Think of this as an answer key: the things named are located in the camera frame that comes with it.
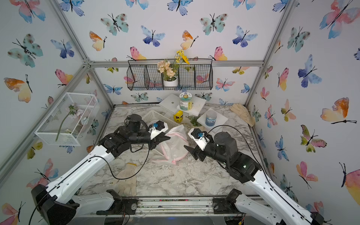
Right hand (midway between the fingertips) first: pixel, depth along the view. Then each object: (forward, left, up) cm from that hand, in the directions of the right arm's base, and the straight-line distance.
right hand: (191, 138), depth 63 cm
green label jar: (+27, +4, -3) cm, 27 cm away
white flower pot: (+41, +13, -1) cm, 43 cm away
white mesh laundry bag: (+1, +9, -13) cm, 15 cm away
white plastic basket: (+35, +28, -27) cm, 53 cm away
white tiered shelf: (+39, +15, -16) cm, 45 cm away
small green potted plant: (+28, -1, -22) cm, 35 cm away
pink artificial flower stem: (+14, +63, +1) cm, 64 cm away
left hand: (+3, +11, -3) cm, 12 cm away
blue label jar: (+21, -11, -10) cm, 26 cm away
